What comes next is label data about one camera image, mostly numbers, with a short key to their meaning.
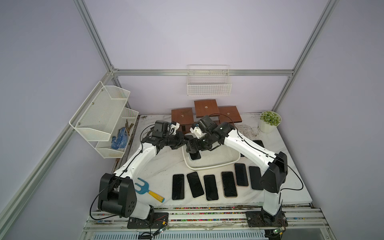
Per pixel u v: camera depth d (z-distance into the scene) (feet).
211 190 2.69
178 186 2.77
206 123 2.04
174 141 2.34
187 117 3.20
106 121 2.56
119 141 2.87
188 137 2.52
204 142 2.20
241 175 2.89
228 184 2.80
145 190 2.75
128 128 3.11
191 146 2.27
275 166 1.53
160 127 2.13
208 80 3.11
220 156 3.17
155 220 2.39
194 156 2.50
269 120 3.22
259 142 3.53
